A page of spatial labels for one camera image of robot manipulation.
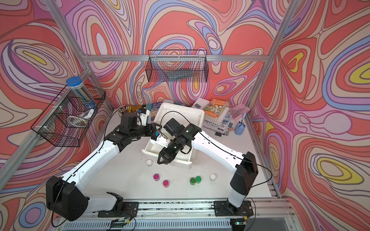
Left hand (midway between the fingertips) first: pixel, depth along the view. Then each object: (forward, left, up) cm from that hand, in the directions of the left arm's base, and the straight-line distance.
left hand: (159, 126), depth 79 cm
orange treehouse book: (+27, -36, -11) cm, 46 cm away
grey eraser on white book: (+32, -24, -14) cm, 43 cm away
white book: (+35, -28, -14) cm, 47 cm away
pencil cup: (+22, +29, -8) cm, 37 cm away
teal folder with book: (+34, +12, -19) cm, 41 cm away
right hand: (-19, -4, -4) cm, 20 cm away
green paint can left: (-22, -19, -21) cm, 36 cm away
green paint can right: (-22, -22, -21) cm, 37 cm away
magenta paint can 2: (-24, -4, -22) cm, 33 cm away
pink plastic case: (+35, -58, -22) cm, 71 cm away
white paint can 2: (-20, -30, -22) cm, 42 cm away
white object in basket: (+1, +35, +9) cm, 37 cm away
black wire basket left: (-2, +44, +8) cm, 45 cm away
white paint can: (-11, +8, -22) cm, 26 cm away
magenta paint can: (-20, +2, -22) cm, 30 cm away
